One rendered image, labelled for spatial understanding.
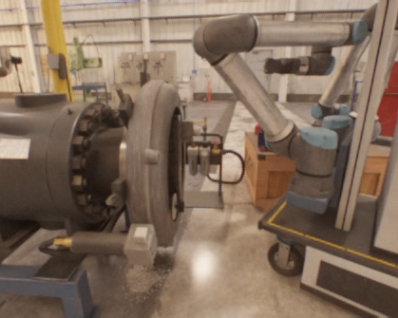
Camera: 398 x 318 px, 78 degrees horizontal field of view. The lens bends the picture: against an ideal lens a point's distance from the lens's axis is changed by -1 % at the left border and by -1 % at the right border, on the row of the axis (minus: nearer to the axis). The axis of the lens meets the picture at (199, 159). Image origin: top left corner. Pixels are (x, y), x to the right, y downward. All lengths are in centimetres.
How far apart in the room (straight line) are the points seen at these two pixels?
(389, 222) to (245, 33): 88
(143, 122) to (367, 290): 108
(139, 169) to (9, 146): 55
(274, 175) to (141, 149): 129
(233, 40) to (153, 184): 54
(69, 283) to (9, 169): 49
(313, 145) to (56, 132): 101
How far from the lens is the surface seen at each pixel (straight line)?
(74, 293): 119
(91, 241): 96
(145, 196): 85
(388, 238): 124
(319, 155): 111
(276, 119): 115
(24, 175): 115
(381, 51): 120
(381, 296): 130
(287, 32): 99
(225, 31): 88
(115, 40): 1329
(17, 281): 128
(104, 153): 112
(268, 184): 196
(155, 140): 85
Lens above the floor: 99
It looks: 18 degrees down
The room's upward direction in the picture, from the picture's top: straight up
